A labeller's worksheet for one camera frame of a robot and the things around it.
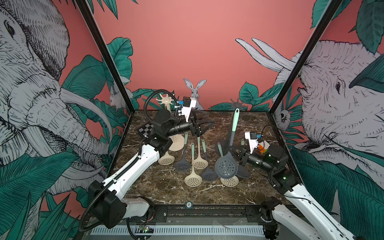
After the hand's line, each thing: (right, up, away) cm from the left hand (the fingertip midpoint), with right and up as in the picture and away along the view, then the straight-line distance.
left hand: (212, 118), depth 59 cm
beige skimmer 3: (-8, -35, +25) cm, 44 cm away
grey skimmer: (-15, -28, +32) cm, 45 cm away
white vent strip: (-12, -54, +11) cm, 56 cm away
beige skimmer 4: (+13, -35, +23) cm, 44 cm away
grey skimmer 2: (+1, -32, +28) cm, 42 cm away
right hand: (+8, -13, +7) cm, 17 cm away
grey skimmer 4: (+7, -22, +8) cm, 24 cm away
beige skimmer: (-25, -25, +32) cm, 48 cm away
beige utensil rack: (-19, -14, +42) cm, 48 cm away
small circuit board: (-32, -53, +11) cm, 63 cm away
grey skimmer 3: (+22, -31, +29) cm, 48 cm away
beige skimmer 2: (-4, -27, +32) cm, 42 cm away
